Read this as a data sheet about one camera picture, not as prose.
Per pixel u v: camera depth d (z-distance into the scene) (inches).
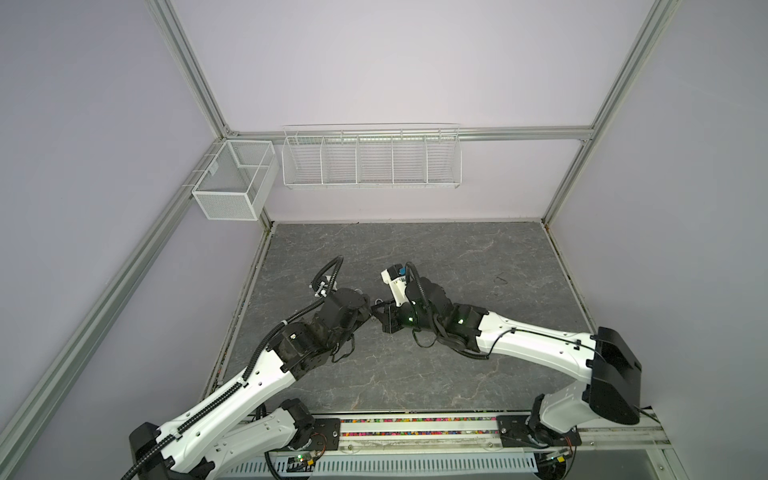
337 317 19.9
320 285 23.6
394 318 25.3
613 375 16.4
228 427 16.9
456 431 29.7
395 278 25.8
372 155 39.7
